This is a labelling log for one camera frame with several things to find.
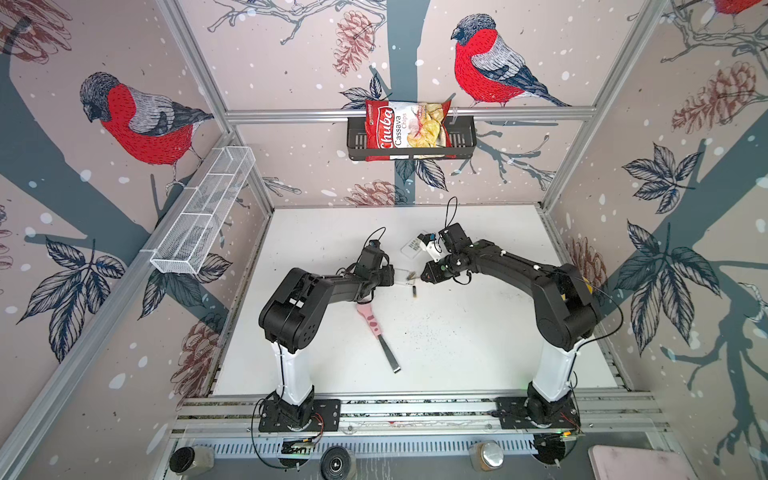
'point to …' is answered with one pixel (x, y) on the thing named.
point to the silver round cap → (486, 455)
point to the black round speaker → (335, 463)
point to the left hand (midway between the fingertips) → (389, 271)
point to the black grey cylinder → (189, 460)
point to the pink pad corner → (617, 463)
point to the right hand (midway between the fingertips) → (421, 280)
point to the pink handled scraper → (367, 310)
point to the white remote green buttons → (412, 248)
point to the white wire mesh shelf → (206, 207)
